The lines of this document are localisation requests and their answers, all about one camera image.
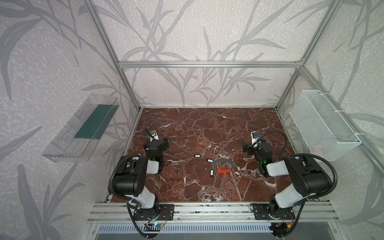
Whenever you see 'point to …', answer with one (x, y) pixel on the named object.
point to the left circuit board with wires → (152, 227)
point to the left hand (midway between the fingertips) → (157, 133)
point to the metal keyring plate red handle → (227, 170)
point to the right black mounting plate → (272, 211)
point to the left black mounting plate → (161, 212)
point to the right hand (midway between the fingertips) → (252, 135)
